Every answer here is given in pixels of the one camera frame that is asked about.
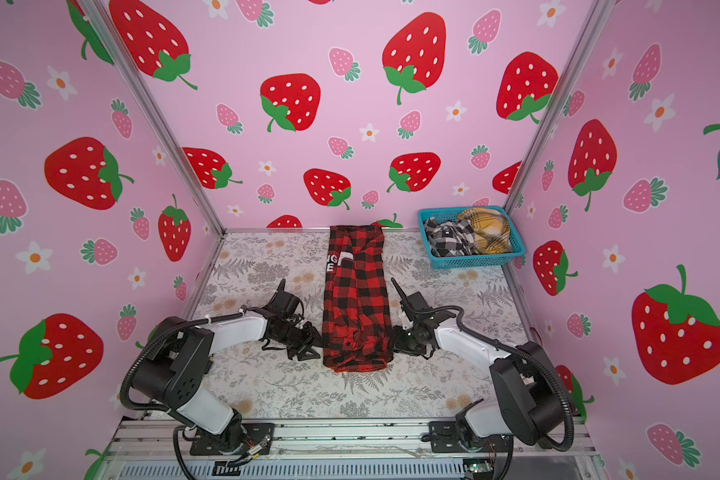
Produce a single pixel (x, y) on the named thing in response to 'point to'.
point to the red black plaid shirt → (357, 321)
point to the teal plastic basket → (445, 213)
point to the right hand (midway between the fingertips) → (389, 346)
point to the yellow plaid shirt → (491, 230)
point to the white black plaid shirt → (451, 238)
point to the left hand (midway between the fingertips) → (327, 348)
